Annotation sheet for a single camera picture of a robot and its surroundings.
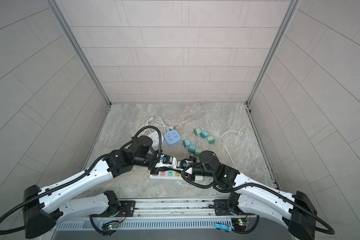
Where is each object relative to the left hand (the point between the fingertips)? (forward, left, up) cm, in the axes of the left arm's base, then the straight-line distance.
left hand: (177, 164), depth 66 cm
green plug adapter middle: (+15, -11, -19) cm, 26 cm away
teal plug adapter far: (+27, -15, -18) cm, 36 cm away
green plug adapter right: (+23, -20, -18) cm, 35 cm away
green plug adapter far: (+29, -11, -18) cm, 36 cm away
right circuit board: (-21, -29, -20) cm, 40 cm away
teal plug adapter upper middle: (+21, -4, -18) cm, 28 cm away
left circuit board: (-21, +29, -16) cm, 39 cm away
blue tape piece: (-22, -20, -17) cm, 34 cm away
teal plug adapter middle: (+17, -7, -19) cm, 26 cm away
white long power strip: (-6, +2, +4) cm, 7 cm away
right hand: (-1, +1, -3) cm, 3 cm away
